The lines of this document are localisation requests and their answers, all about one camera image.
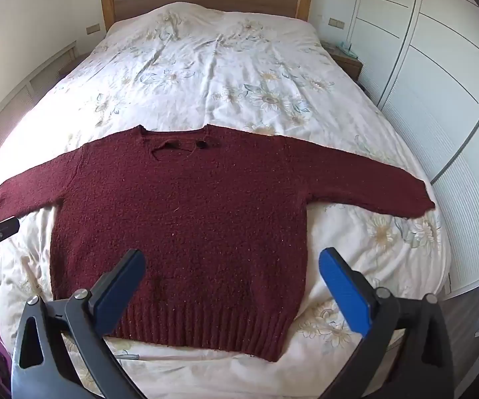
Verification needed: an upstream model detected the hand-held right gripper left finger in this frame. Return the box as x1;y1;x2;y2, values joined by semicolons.
11;249;146;399

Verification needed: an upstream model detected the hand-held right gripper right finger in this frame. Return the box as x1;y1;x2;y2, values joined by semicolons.
318;247;467;399

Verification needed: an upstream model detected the dark red knitted sweater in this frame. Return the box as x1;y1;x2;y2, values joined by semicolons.
0;124;436;362

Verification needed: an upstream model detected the wooden nightstand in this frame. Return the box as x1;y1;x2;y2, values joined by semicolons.
323;41;365;79

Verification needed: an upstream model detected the white wardrobe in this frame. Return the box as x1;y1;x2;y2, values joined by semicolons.
345;0;479;300

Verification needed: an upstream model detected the white floral duvet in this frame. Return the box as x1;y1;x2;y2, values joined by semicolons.
0;2;452;399

